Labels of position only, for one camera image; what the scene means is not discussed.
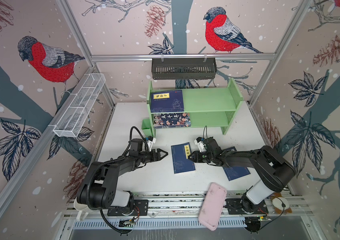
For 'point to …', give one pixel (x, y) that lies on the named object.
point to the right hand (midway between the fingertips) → (189, 159)
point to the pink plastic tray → (211, 212)
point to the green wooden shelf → (208, 107)
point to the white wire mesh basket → (72, 119)
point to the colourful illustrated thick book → (165, 120)
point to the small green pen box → (146, 124)
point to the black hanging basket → (183, 68)
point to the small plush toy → (280, 203)
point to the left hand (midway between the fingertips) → (163, 155)
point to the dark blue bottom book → (167, 101)
